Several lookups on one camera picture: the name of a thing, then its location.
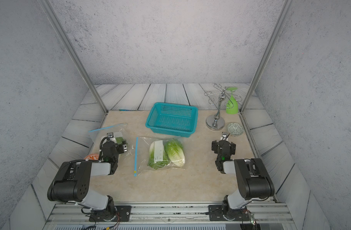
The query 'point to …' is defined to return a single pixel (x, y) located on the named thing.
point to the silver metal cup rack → (216, 122)
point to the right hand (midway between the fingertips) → (225, 140)
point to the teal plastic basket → (173, 120)
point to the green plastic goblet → (231, 105)
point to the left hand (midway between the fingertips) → (117, 140)
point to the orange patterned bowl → (92, 156)
